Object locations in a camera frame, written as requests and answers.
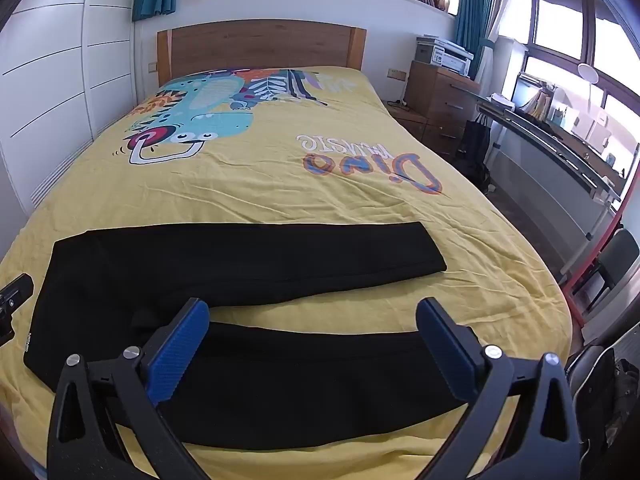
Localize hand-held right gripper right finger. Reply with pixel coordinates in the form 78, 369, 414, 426
416, 298, 583, 480

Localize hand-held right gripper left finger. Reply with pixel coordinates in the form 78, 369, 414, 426
47, 298, 211, 480

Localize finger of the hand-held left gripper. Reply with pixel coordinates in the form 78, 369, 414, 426
0, 274, 35, 317

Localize black pants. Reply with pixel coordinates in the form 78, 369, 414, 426
23, 221, 481, 450

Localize black padded case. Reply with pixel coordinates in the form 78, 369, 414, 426
565, 335, 640, 480

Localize red pole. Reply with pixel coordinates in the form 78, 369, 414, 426
562, 195, 632, 343

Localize dark chair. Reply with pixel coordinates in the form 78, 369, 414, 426
575, 229, 640, 311

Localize yellow printed bed sheet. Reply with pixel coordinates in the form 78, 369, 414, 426
0, 66, 573, 480

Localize black bag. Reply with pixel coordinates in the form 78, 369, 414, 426
455, 119, 493, 192

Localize white wardrobe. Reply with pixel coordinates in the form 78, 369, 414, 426
0, 0, 140, 256

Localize glass desk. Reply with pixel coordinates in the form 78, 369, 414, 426
475, 92, 631, 206

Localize wooden dresser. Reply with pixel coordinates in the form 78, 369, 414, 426
392, 60, 483, 158

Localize white printer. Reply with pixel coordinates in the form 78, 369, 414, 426
416, 36, 475, 76

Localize white round desk lamp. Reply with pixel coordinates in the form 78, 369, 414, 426
577, 62, 604, 111

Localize wooden headboard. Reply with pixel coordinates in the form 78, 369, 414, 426
156, 20, 367, 88

